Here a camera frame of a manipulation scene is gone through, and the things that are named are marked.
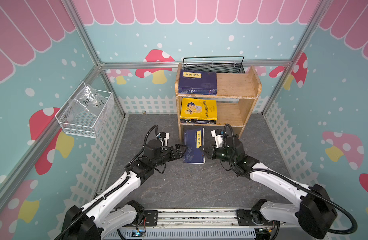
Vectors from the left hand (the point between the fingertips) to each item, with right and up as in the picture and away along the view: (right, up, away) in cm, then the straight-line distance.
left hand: (182, 152), depth 77 cm
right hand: (+8, +2, -1) cm, 9 cm away
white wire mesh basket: (-47, +20, -4) cm, 51 cm away
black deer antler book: (+8, +16, +8) cm, 20 cm away
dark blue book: (+6, +6, +2) cm, 9 cm away
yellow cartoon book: (+10, +24, +9) cm, 27 cm away
